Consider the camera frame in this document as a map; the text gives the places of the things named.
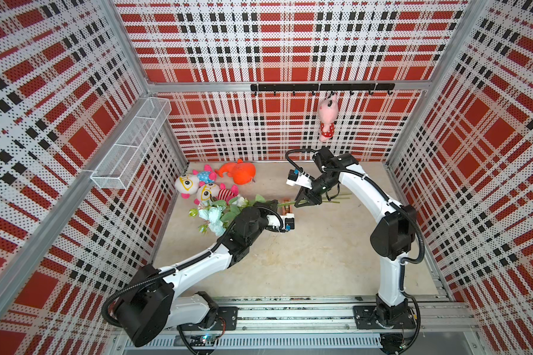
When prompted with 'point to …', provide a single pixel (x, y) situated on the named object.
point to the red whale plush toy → (243, 173)
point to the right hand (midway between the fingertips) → (303, 200)
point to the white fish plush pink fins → (212, 192)
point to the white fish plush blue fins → (187, 184)
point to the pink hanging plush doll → (327, 110)
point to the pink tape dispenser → (286, 208)
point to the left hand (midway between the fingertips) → (275, 196)
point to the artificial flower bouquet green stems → (214, 217)
